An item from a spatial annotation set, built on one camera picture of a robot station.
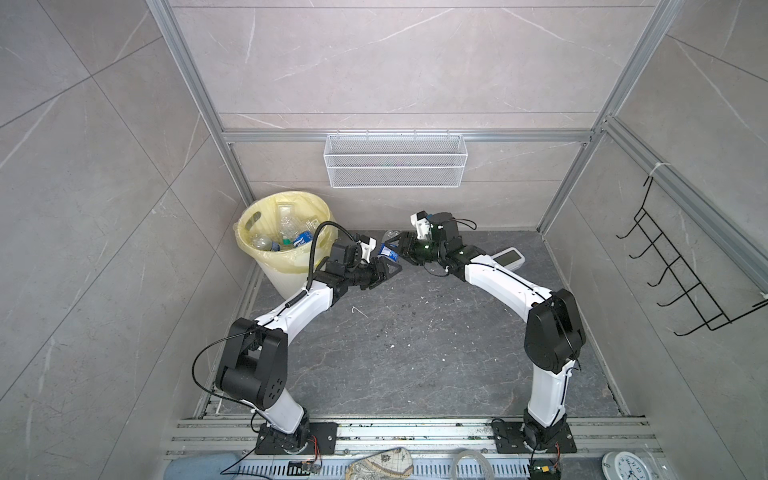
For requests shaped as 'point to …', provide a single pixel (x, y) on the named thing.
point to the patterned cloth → (391, 464)
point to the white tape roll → (475, 453)
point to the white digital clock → (511, 258)
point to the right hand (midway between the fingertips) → (387, 246)
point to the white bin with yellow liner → (277, 230)
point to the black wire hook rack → (681, 272)
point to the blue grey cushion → (201, 467)
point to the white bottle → (286, 223)
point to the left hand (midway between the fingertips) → (398, 266)
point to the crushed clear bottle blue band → (303, 237)
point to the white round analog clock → (623, 465)
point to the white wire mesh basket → (387, 161)
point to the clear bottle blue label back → (389, 250)
